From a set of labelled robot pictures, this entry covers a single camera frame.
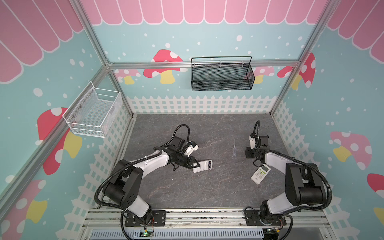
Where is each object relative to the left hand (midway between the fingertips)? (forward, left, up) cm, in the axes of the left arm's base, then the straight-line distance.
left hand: (197, 167), depth 84 cm
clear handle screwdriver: (+17, -25, -6) cm, 31 cm away
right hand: (+15, -33, -4) cm, 36 cm away
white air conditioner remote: (0, -38, -5) cm, 38 cm away
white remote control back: (+2, -4, -2) cm, 5 cm away
